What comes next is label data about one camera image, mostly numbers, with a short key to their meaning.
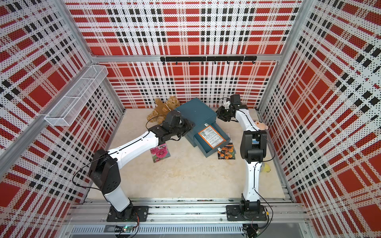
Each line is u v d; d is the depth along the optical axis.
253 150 0.59
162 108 1.11
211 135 0.96
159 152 0.96
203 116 0.96
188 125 0.75
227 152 0.96
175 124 0.67
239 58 0.88
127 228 0.69
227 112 0.86
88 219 0.72
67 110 0.70
